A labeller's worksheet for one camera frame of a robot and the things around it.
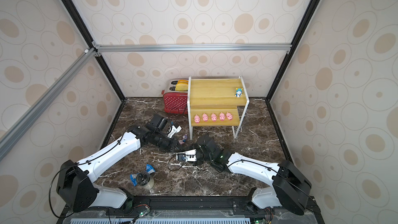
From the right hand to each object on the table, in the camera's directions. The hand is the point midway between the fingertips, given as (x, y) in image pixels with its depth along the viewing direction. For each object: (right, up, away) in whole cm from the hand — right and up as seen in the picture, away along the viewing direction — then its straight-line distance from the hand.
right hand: (185, 152), depth 78 cm
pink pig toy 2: (+15, +17, +9) cm, 25 cm away
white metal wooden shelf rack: (+16, +25, -2) cm, 30 cm away
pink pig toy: (+6, +17, +8) cm, 19 cm away
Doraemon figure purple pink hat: (-2, +5, +19) cm, 20 cm away
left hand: (+1, +2, -4) cm, 5 cm away
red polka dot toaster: (-9, +31, +22) cm, 39 cm away
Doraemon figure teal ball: (+26, +30, -4) cm, 40 cm away
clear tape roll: (-18, -12, -5) cm, 22 cm away
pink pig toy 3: (+20, +18, +9) cm, 28 cm away
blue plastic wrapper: (-27, -14, +3) cm, 31 cm away
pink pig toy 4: (+24, +18, +10) cm, 32 cm away
